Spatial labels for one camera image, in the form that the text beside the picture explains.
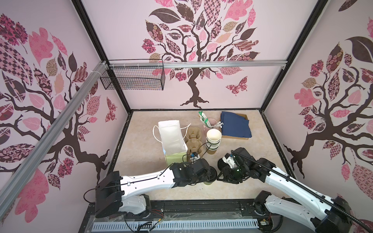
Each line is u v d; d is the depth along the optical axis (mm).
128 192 415
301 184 465
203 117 931
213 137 866
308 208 435
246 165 585
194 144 864
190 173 557
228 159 727
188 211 745
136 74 947
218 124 902
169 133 869
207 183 803
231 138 1021
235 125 1063
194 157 699
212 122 1004
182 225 697
